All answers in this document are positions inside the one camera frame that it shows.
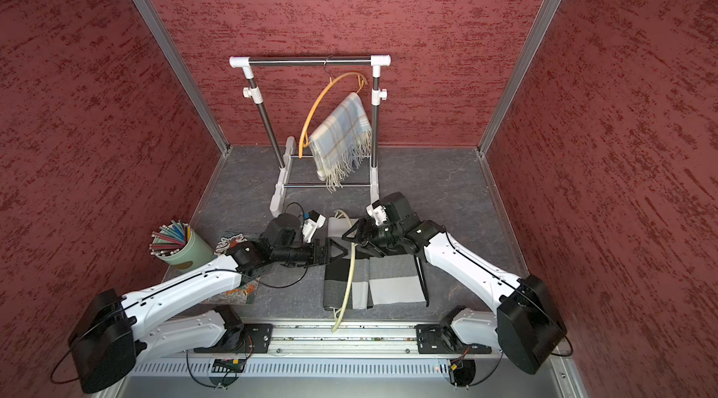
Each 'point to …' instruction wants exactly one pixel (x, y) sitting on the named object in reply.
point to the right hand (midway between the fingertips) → (349, 248)
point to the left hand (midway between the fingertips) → (336, 260)
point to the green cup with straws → (179, 245)
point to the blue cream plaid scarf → (343, 143)
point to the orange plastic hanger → (304, 140)
